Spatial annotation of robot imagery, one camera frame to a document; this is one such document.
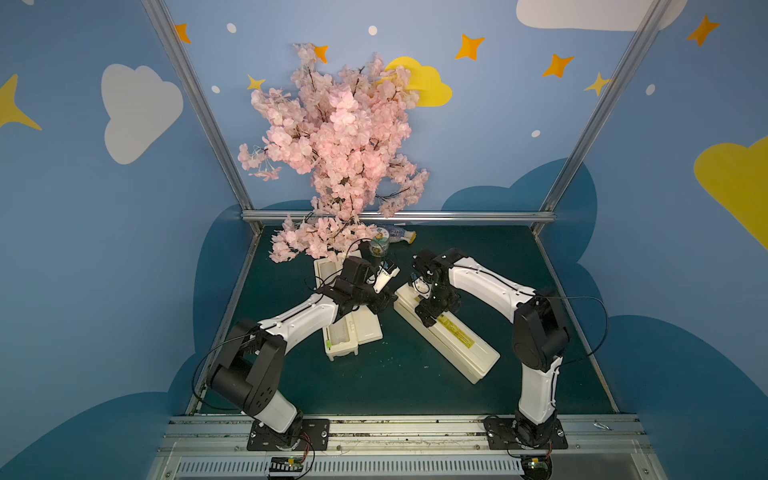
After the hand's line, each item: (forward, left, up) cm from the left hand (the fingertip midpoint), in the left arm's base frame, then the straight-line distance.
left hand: (392, 287), depth 89 cm
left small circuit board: (-43, +25, -15) cm, 52 cm away
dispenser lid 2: (-17, -19, -3) cm, 26 cm away
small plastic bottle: (+34, -2, -12) cm, 36 cm away
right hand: (-5, -15, -5) cm, 16 cm away
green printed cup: (+26, +5, -10) cm, 28 cm away
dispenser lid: (-10, +7, -5) cm, 13 cm away
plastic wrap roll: (-12, +15, -6) cm, 20 cm away
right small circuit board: (-42, -37, -15) cm, 58 cm away
